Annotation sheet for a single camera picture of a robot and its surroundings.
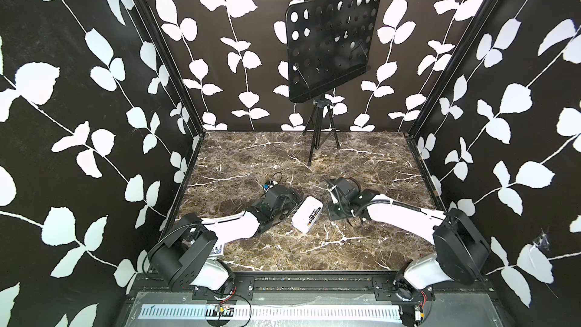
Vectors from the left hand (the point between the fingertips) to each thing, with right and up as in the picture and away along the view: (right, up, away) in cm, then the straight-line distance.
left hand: (303, 195), depth 87 cm
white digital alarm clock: (+2, -7, -1) cm, 8 cm away
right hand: (+9, -5, 0) cm, 11 cm away
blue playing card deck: (-31, -18, -7) cm, 37 cm away
